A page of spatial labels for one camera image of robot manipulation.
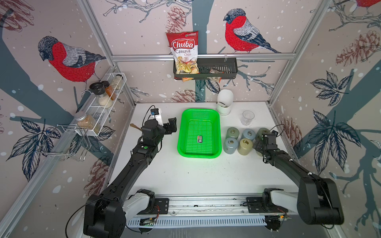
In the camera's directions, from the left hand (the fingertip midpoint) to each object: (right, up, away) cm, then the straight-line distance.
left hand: (171, 115), depth 79 cm
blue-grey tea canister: (+35, -18, +9) cm, 40 cm away
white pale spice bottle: (-34, +20, +6) cm, 40 cm away
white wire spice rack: (-44, -11, -11) cm, 46 cm away
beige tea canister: (+43, -19, +8) cm, 48 cm away
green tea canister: (+37, -11, +13) cm, 41 cm away
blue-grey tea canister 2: (+47, -11, +13) cm, 51 cm away
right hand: (+56, -18, +12) cm, 60 cm away
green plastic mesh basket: (+16, -14, +22) cm, 30 cm away
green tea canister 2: (+54, -13, +13) cm, 57 cm away
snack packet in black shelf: (+26, +29, +13) cm, 41 cm away
